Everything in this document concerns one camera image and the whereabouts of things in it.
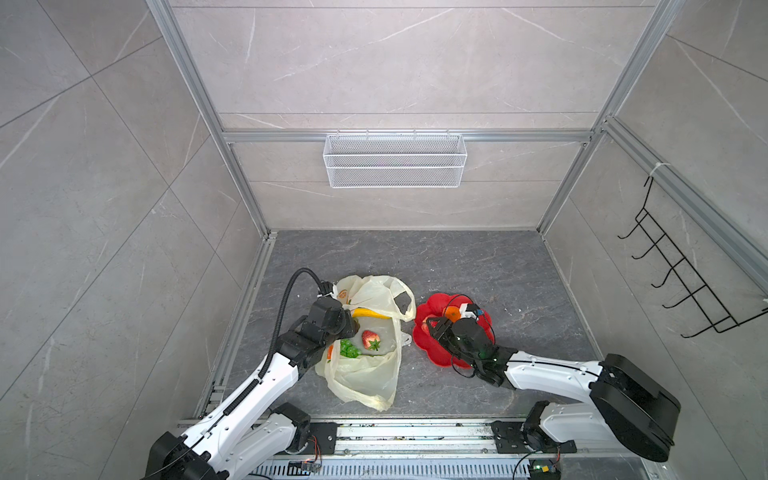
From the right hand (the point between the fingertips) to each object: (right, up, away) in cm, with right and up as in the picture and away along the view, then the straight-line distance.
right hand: (428, 323), depth 86 cm
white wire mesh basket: (-10, +52, +14) cm, 55 cm away
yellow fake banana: (-19, +5, -6) cm, 20 cm away
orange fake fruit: (+8, +2, +5) cm, 10 cm away
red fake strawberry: (-17, -5, 0) cm, 18 cm away
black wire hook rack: (+56, +17, -18) cm, 62 cm away
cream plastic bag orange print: (-18, -10, -6) cm, 22 cm away
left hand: (-23, +5, -5) cm, 24 cm away
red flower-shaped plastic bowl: (-1, -4, -4) cm, 5 cm away
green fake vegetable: (-24, -7, -2) cm, 25 cm away
